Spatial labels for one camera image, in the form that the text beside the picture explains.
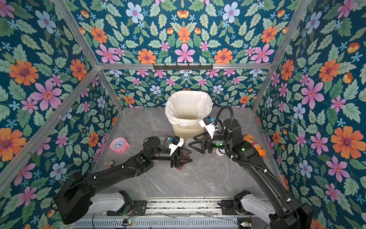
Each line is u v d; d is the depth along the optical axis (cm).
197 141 57
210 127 58
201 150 57
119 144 96
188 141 63
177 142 61
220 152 96
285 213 38
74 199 41
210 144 56
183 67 92
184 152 69
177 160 63
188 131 89
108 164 86
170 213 72
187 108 96
